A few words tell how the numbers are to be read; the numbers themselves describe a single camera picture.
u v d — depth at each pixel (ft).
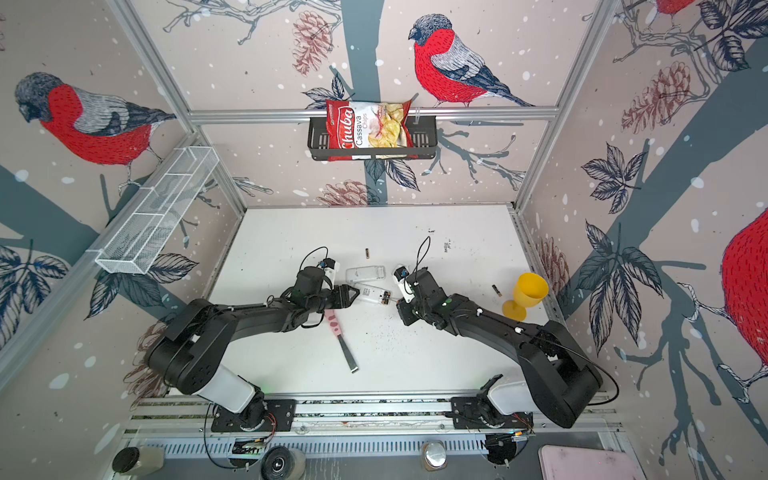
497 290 3.17
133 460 1.98
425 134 3.11
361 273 3.30
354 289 2.88
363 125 2.87
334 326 2.87
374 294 3.11
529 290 2.88
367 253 3.49
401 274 2.55
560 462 2.16
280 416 2.39
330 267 2.78
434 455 1.96
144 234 2.40
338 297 2.67
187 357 1.47
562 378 1.37
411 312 2.47
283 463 1.94
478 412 2.14
